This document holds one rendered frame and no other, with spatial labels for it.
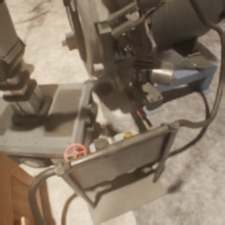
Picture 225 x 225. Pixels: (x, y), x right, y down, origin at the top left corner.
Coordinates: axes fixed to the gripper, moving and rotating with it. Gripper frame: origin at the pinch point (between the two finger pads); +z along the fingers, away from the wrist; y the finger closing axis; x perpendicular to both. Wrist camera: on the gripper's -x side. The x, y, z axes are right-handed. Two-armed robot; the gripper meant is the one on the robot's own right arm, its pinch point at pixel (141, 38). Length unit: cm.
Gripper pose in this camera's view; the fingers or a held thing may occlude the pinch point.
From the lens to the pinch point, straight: 43.7
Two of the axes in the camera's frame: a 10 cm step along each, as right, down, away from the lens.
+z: 5.6, 5.5, 6.2
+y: 0.6, -7.7, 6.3
